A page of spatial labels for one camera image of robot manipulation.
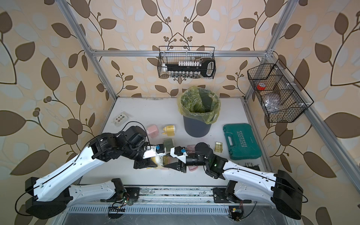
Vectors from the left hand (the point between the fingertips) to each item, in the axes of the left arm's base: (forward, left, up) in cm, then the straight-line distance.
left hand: (154, 156), depth 64 cm
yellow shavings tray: (-1, -6, 0) cm, 6 cm away
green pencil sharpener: (+14, -4, -15) cm, 22 cm away
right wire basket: (+28, -65, +12) cm, 71 cm away
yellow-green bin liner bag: (+34, -23, +1) cm, 40 cm away
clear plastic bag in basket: (+23, -58, +12) cm, 64 cm away
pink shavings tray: (+2, -19, -21) cm, 29 cm away
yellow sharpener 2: (-2, -1, +4) cm, 5 cm away
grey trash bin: (+29, -22, -20) cm, 42 cm away
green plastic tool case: (+15, -52, -17) cm, 57 cm away
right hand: (0, -5, -3) cm, 6 cm away
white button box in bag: (+38, +34, -21) cm, 55 cm away
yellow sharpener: (+25, -3, -18) cm, 31 cm away
